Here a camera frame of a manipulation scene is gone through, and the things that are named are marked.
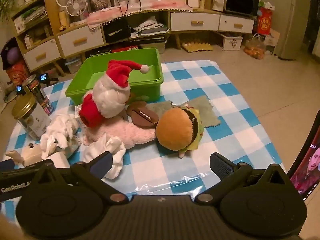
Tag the green plastic bin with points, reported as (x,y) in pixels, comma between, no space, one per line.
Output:
(144,87)

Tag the printed tin can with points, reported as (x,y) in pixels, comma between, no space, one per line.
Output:
(32,85)

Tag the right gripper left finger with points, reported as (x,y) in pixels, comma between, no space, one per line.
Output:
(90,175)

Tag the gold lid clear jar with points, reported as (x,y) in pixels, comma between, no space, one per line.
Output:
(31,116)

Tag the brown round cushion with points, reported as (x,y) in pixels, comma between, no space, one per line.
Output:
(141,116)

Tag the wooden tv cabinet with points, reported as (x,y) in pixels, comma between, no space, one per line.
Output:
(154,27)

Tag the hamburger plush toy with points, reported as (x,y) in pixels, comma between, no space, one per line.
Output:
(180,129)

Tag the smartphone with video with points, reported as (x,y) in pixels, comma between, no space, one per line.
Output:
(304,172)

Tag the white desk fan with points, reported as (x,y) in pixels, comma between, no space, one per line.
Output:
(76,7)

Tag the small lit device screen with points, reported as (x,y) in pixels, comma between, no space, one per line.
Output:
(44,78)

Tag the white santa hat plush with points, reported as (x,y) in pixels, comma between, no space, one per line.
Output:
(110,93)

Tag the white cloth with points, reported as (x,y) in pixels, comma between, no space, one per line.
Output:
(115,146)

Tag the red box under cabinet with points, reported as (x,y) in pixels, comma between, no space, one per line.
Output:
(119,49)

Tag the bag of oranges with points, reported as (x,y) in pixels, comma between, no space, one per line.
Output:
(255,47)

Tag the red gift box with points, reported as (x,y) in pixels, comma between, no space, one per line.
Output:
(264,20)

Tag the black microwave oven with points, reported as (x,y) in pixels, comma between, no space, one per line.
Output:
(242,7)

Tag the pink fluffy plush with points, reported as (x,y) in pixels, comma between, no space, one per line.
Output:
(129,134)

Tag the black bag in cabinet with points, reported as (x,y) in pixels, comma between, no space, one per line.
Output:
(116,30)

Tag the blue white checkered mat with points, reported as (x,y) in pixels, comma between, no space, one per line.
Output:
(152,169)

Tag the white storage crate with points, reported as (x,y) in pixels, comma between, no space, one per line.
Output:
(229,41)

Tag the grey refrigerator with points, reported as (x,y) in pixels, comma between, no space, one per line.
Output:
(290,18)

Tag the egg tray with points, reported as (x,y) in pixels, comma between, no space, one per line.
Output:
(192,47)

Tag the pink table runner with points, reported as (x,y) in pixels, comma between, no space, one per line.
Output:
(106,15)

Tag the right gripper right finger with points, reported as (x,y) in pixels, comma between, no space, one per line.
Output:
(231,175)

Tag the rabbit doll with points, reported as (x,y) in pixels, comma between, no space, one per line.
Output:
(58,142)

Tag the wooden shelf unit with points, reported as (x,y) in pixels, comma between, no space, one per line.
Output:
(36,26)

